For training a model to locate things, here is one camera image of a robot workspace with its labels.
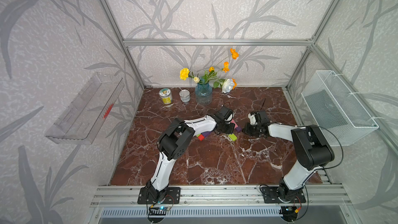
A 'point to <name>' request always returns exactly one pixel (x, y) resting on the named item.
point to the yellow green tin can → (166, 95)
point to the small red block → (201, 137)
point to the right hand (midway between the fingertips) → (242, 129)
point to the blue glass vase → (203, 93)
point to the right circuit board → (288, 213)
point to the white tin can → (184, 95)
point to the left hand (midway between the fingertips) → (233, 131)
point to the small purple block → (238, 128)
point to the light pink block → (236, 125)
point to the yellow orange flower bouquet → (227, 85)
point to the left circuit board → (160, 210)
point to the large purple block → (205, 134)
